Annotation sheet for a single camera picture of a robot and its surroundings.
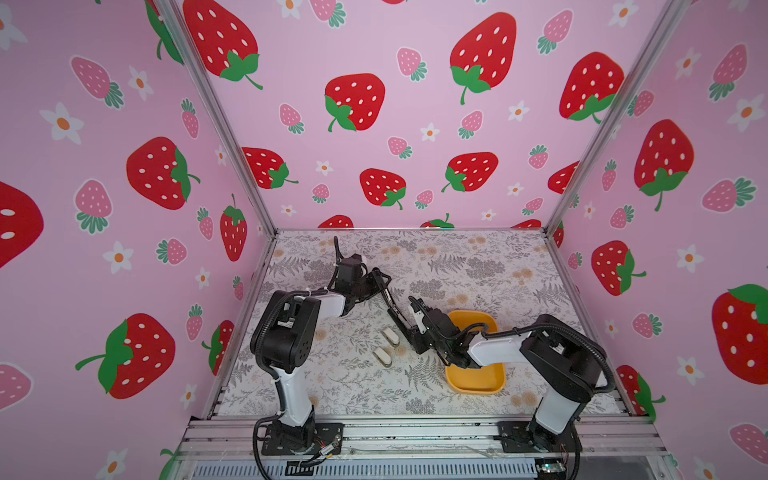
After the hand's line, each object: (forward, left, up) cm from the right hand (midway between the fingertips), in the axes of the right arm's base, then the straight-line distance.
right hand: (407, 331), depth 91 cm
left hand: (+15, +8, +5) cm, 18 cm away
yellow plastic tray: (-11, -24, -3) cm, 26 cm away
